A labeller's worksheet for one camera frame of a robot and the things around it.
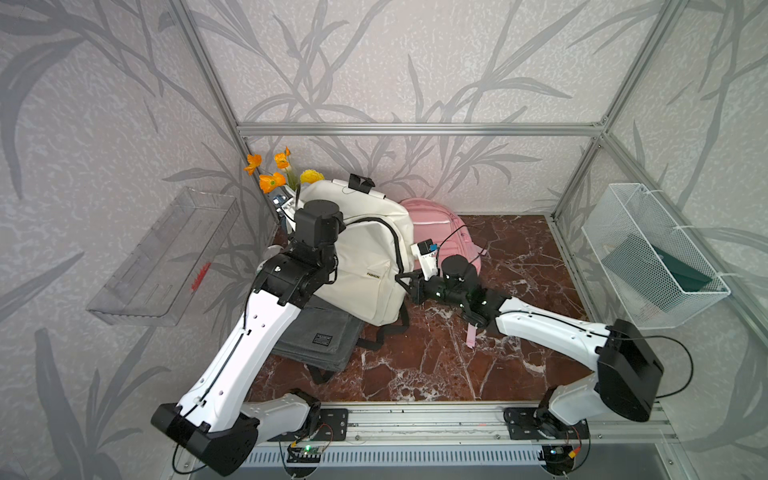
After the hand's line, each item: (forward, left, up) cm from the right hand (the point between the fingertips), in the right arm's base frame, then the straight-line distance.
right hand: (395, 276), depth 76 cm
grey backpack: (-8, +22, -18) cm, 30 cm away
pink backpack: (+36, -14, -18) cm, 42 cm away
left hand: (+7, +16, +18) cm, 25 cm away
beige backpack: (+3, +5, +5) cm, 8 cm away
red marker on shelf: (-5, +43, +9) cm, 44 cm away
